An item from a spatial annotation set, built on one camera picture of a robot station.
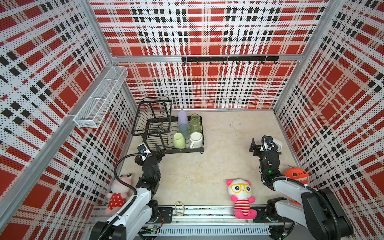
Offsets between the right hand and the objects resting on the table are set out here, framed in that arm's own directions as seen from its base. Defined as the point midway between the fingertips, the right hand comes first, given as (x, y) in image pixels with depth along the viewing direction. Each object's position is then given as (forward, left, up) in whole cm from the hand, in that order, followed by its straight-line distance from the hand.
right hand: (263, 139), depth 86 cm
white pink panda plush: (-26, +16, -7) cm, 32 cm away
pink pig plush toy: (-30, +79, -7) cm, 85 cm away
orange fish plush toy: (-19, -15, -6) cm, 25 cm away
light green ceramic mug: (+2, +50, -4) cm, 50 cm away
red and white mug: (+3, +39, -4) cm, 40 cm away
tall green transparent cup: (+11, +40, -1) cm, 42 cm away
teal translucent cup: (+12, +48, -5) cm, 50 cm away
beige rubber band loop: (-33, +50, -14) cm, 62 cm away
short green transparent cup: (+23, +41, -5) cm, 47 cm away
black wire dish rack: (-1, +57, +10) cm, 58 cm away
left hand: (-5, +65, 0) cm, 65 cm away
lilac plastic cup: (+19, +49, -2) cm, 52 cm away
